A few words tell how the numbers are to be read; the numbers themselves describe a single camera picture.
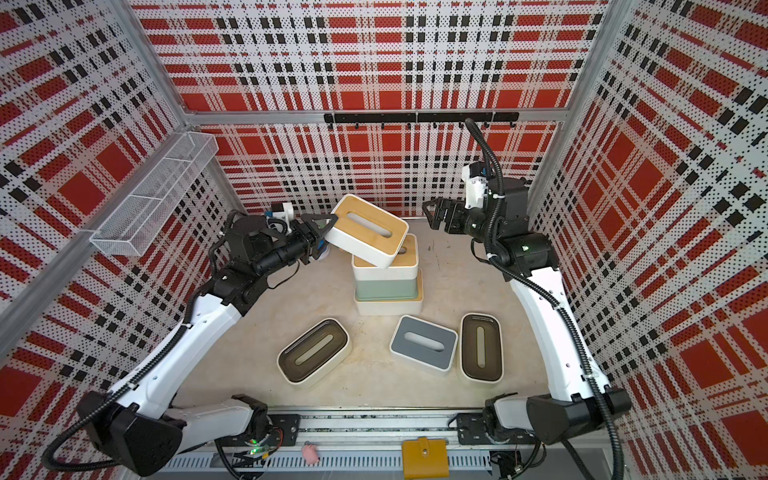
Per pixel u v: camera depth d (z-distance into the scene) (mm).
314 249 626
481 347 822
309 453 690
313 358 802
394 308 934
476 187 578
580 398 372
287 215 642
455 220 568
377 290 881
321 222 645
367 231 711
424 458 689
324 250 698
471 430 732
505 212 465
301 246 611
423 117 884
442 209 565
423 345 868
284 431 734
